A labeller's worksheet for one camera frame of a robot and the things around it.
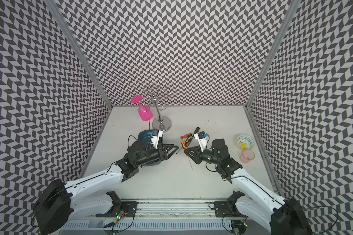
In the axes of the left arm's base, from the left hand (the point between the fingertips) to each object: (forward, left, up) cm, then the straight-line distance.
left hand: (176, 149), depth 72 cm
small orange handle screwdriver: (+20, -6, -18) cm, 28 cm away
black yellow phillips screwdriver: (+15, -7, -18) cm, 25 cm away
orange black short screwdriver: (+2, -4, 0) cm, 4 cm away
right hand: (-1, -5, -3) cm, 6 cm away
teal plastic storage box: (+18, +22, -16) cm, 32 cm away
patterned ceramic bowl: (+15, -44, -19) cm, 50 cm away
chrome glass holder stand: (+27, +10, +12) cm, 31 cm away
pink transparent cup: (+6, -43, -19) cm, 48 cm away
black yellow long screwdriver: (+24, -13, -18) cm, 33 cm away
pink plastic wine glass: (+31, +23, -8) cm, 39 cm away
